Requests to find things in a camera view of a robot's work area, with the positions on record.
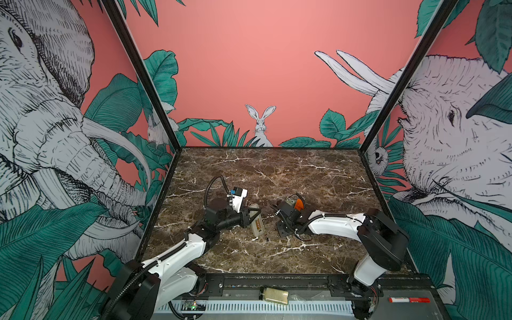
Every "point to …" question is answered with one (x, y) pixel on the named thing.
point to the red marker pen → (420, 300)
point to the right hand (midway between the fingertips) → (277, 227)
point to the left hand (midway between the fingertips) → (259, 209)
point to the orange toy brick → (299, 204)
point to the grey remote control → (257, 225)
